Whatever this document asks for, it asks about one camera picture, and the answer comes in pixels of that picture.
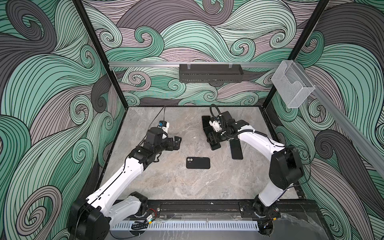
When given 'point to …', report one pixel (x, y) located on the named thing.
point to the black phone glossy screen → (214, 146)
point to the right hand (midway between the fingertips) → (213, 138)
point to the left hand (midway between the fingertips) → (174, 137)
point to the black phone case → (198, 162)
